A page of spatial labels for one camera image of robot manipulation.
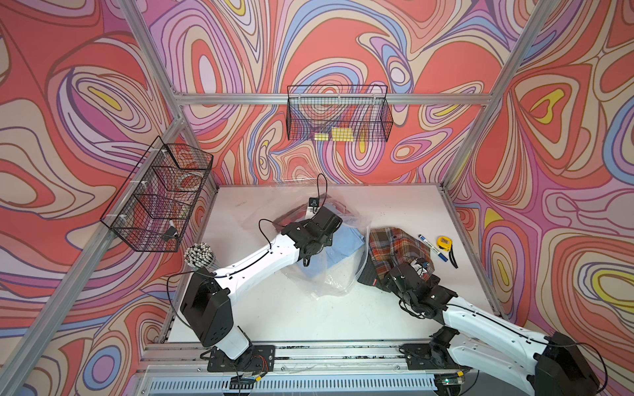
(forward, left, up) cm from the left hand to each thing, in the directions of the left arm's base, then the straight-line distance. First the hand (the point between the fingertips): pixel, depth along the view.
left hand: (316, 231), depth 82 cm
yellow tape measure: (+5, -52, -16) cm, 55 cm away
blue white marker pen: (+4, -47, -17) cm, 50 cm away
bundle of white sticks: (-10, +36, +1) cm, 37 cm away
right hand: (-13, -27, -15) cm, 33 cm away
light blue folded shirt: (+5, -11, -15) cm, 19 cm away
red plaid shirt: (0, -27, -11) cm, 29 cm away
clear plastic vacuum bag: (-5, -7, -18) cm, 20 cm away
